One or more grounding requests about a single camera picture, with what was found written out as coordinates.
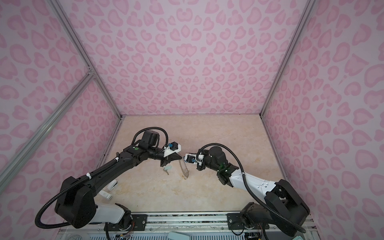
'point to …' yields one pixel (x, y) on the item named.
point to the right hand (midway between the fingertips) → (192, 151)
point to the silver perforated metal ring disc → (184, 169)
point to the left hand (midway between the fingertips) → (181, 156)
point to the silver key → (166, 171)
